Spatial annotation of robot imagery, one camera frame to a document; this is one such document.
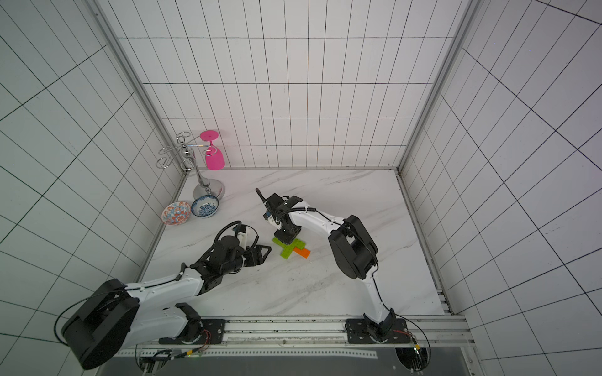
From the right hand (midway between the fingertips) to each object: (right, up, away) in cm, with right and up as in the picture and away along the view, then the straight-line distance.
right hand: (290, 230), depth 94 cm
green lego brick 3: (-3, -2, -12) cm, 13 cm away
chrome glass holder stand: (-41, +18, +13) cm, 47 cm away
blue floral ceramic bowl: (-40, +9, +10) cm, 42 cm away
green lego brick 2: (-1, -8, -4) cm, 9 cm away
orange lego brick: (+5, -8, -4) cm, 10 cm away
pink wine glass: (-35, +30, +9) cm, 47 cm away
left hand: (-10, -7, -8) cm, 15 cm away
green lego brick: (+3, -5, -2) cm, 6 cm away
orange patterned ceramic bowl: (-51, +6, +7) cm, 52 cm away
